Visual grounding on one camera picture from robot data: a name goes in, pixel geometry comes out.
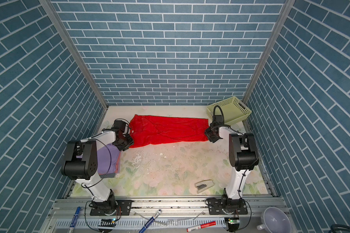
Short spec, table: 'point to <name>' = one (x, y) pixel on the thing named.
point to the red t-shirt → (154, 130)
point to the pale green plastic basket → (234, 109)
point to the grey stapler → (203, 185)
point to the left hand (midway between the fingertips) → (135, 143)
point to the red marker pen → (201, 226)
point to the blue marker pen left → (75, 218)
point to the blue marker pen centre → (144, 229)
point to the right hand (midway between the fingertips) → (206, 134)
